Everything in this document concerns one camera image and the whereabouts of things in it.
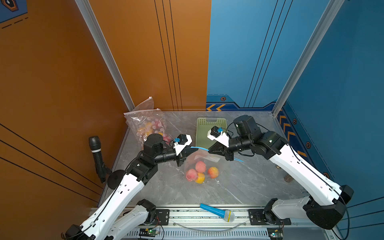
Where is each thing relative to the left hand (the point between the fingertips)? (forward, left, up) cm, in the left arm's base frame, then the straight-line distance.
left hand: (196, 146), depth 65 cm
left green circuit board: (-29, +21, -31) cm, 47 cm away
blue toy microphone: (-23, -16, -26) cm, 38 cm away
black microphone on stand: (-7, +44, -9) cm, 45 cm away
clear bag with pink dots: (+29, +35, -19) cm, 49 cm away
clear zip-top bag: (+49, +37, -20) cm, 64 cm away
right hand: (-1, -7, 0) cm, 7 cm away
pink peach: (0, -2, -21) cm, 21 cm away
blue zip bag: (+2, -8, -17) cm, 18 cm away
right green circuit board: (-29, -39, -32) cm, 58 cm away
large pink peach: (-2, -10, -23) cm, 25 cm away
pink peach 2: (-5, +2, -20) cm, 21 cm away
